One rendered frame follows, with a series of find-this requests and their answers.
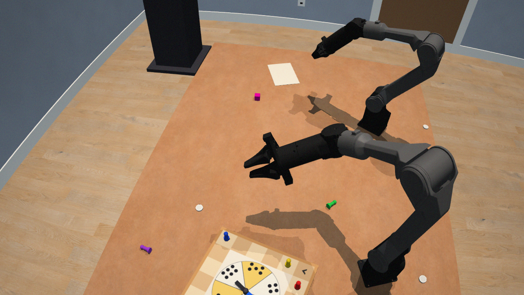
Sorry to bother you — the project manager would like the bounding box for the green game pawn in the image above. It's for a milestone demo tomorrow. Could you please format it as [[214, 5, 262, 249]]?
[[326, 200, 337, 209]]

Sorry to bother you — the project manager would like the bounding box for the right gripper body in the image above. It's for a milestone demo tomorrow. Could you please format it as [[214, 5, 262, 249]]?
[[314, 35, 340, 58]]

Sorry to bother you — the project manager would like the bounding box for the blue and black spinner arrow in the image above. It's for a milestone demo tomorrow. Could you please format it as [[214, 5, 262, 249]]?
[[235, 280, 252, 295]]

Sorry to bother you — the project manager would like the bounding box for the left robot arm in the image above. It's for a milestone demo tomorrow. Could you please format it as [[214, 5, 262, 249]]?
[[296, 123, 458, 288]]

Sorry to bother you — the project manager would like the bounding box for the tan printed game board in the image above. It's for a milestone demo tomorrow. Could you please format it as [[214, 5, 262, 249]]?
[[181, 227, 319, 295]]

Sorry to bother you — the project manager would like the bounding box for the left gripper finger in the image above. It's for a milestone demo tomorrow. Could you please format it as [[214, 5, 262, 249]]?
[[244, 145, 273, 168], [249, 161, 282, 180]]

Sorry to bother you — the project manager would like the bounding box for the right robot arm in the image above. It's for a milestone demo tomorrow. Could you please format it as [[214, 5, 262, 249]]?
[[332, 18, 445, 136]]

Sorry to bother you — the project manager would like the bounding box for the cream rectangular sheet of paper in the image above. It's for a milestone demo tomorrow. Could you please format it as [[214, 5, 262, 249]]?
[[268, 63, 300, 86]]

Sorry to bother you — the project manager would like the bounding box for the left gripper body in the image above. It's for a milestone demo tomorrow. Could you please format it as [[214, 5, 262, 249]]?
[[263, 132, 303, 186]]

